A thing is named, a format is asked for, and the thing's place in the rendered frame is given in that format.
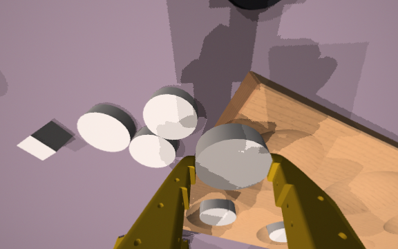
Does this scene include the black disc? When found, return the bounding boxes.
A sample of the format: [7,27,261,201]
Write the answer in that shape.
[228,0,281,10]

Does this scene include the white disc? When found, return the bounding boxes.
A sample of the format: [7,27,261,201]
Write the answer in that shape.
[200,199,236,225]
[77,104,135,152]
[129,126,178,167]
[195,123,272,190]
[143,87,198,140]
[266,221,287,242]

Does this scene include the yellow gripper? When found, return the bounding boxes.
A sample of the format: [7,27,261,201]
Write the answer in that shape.
[116,153,366,249]

